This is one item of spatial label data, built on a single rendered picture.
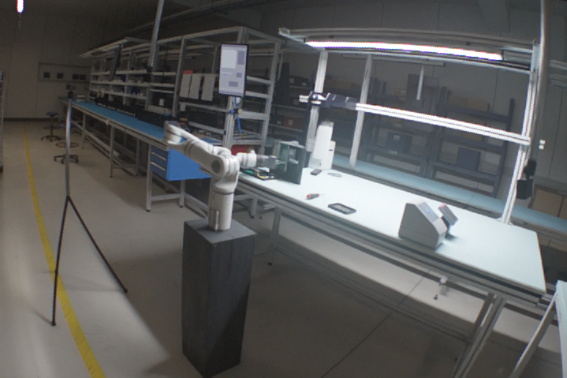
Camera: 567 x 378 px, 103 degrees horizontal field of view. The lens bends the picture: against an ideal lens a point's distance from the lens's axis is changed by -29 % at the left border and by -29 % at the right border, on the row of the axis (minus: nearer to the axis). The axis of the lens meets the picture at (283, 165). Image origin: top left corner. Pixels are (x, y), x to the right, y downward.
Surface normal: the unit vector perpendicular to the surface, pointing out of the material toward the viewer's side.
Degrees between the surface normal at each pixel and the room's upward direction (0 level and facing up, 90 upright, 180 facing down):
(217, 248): 90
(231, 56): 101
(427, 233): 90
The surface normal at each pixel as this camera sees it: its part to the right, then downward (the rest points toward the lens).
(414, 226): -0.68, 0.04
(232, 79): -0.32, 0.32
